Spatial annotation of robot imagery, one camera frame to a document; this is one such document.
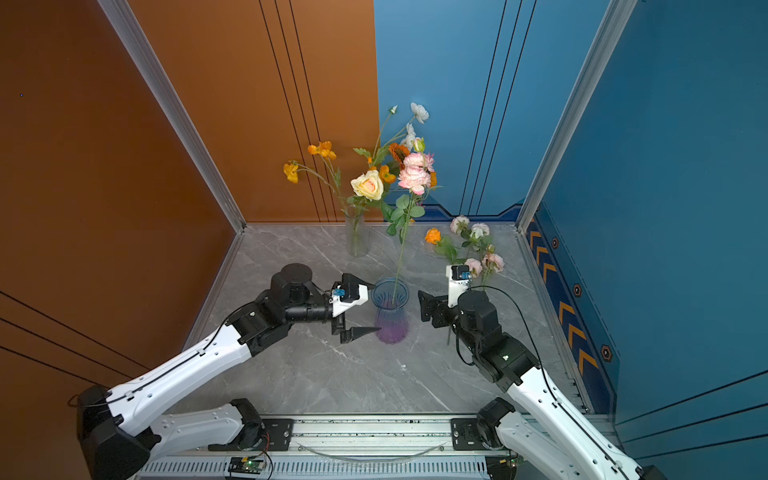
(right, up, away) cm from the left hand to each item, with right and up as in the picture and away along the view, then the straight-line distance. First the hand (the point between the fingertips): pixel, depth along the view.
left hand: (376, 301), depth 66 cm
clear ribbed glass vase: (-9, +17, +39) cm, 43 cm away
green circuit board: (-30, -40, +5) cm, 50 cm away
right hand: (+13, +1, +7) cm, 15 cm away
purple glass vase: (+3, 0, +13) cm, 14 cm away
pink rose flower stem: (+36, +10, +43) cm, 57 cm away
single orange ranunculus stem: (+23, +13, +45) cm, 52 cm away
